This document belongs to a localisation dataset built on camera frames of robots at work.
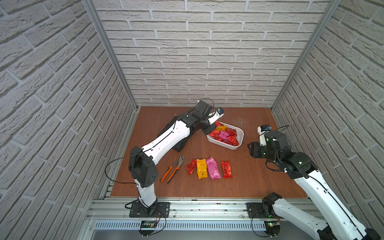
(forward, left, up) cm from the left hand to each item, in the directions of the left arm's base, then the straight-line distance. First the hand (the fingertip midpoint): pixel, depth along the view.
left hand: (214, 121), depth 80 cm
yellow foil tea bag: (-18, +6, -21) cm, 29 cm away
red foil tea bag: (-16, +12, -23) cm, 31 cm away
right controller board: (-46, -27, -24) cm, 59 cm away
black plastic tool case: (-5, +19, -20) cm, 28 cm away
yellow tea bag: (+7, -8, -16) cm, 19 cm away
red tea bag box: (-19, -8, -22) cm, 30 cm away
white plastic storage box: (+4, -20, -18) cm, 28 cm away
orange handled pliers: (-15, +21, -24) cm, 35 cm away
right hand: (-15, -19, 0) cm, 24 cm away
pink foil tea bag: (-19, 0, -21) cm, 28 cm away
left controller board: (-44, +34, -28) cm, 62 cm away
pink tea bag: (+4, -9, -19) cm, 22 cm away
